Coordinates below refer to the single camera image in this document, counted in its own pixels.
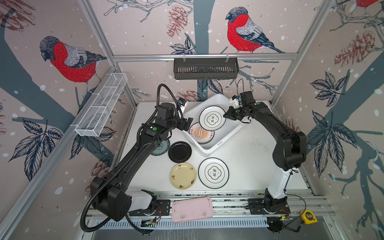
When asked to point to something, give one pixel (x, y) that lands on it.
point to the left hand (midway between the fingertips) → (184, 114)
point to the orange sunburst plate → (200, 135)
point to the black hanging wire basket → (206, 68)
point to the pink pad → (193, 208)
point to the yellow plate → (183, 176)
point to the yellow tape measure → (308, 217)
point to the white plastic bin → (206, 149)
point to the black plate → (179, 151)
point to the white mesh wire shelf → (94, 118)
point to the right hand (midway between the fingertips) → (223, 116)
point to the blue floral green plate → (161, 148)
